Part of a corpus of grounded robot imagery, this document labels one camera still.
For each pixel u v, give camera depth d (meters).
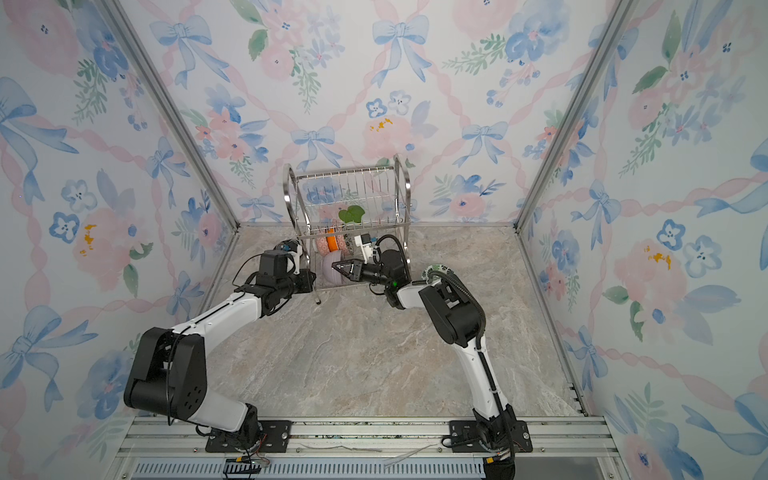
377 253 0.90
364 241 0.88
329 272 0.91
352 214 0.86
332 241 0.98
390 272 0.82
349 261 0.88
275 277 0.70
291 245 0.82
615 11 0.69
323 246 0.97
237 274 0.73
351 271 0.87
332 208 1.19
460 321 0.59
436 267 1.01
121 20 0.70
